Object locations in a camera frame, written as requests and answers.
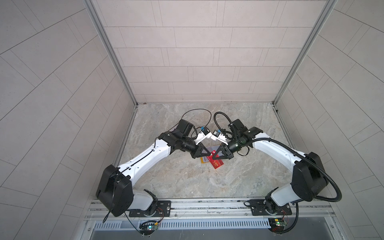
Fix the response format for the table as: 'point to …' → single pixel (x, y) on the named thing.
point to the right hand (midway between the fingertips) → (214, 157)
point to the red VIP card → (216, 163)
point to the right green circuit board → (277, 225)
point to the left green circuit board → (147, 230)
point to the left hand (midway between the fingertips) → (212, 154)
